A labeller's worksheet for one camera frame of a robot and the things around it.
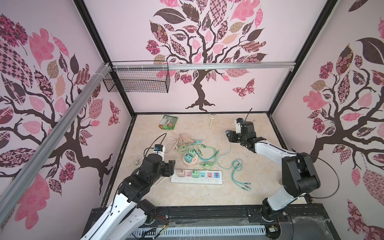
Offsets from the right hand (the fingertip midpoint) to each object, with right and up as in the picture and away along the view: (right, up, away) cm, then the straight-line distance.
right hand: (230, 132), depth 94 cm
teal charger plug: (-27, -16, -6) cm, 32 cm away
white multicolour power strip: (-16, -26, -9) cm, 32 cm away
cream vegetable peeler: (-9, +12, +24) cm, 28 cm away
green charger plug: (-22, -23, -12) cm, 34 cm away
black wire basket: (-69, +42, +28) cm, 86 cm away
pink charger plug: (-31, -22, -12) cm, 40 cm away
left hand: (-36, -16, -19) cm, 44 cm away
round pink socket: (-23, -18, -3) cm, 30 cm away
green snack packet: (-44, +7, +20) cm, 49 cm away
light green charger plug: (-25, -13, -4) cm, 28 cm away
